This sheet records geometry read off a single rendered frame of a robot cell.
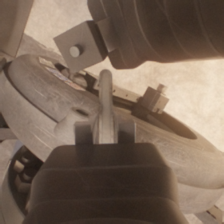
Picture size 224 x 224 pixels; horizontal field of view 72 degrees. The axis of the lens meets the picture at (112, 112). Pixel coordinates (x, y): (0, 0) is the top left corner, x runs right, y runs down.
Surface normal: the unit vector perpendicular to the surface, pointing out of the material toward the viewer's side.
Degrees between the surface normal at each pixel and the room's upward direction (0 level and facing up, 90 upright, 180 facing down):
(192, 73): 0
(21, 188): 11
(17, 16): 0
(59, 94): 54
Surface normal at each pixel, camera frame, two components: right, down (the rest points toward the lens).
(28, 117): -0.42, 0.00
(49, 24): 0.10, 0.30
